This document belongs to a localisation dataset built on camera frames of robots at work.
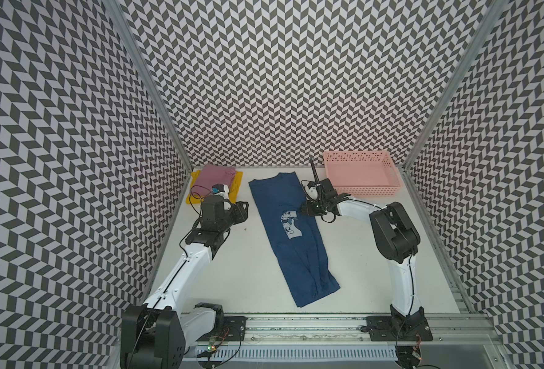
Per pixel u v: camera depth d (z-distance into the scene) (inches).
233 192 41.4
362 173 45.0
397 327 25.4
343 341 28.4
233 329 28.4
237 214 28.6
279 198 41.9
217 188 28.4
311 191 36.8
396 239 21.7
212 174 44.1
